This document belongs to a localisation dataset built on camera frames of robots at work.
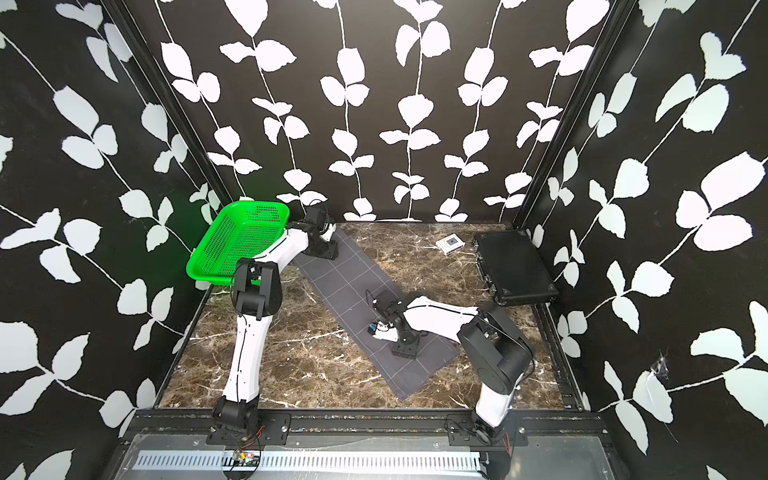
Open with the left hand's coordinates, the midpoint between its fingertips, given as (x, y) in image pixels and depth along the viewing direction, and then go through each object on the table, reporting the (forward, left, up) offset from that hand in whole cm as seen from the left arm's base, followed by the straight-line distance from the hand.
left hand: (332, 246), depth 110 cm
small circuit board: (-65, +16, -2) cm, 67 cm away
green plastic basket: (+12, +38, -3) cm, 40 cm away
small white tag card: (+1, -45, -2) cm, 45 cm away
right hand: (-36, -25, -2) cm, 44 cm away
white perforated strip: (-66, 0, -2) cm, 66 cm away
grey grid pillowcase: (-14, -7, -3) cm, 16 cm away
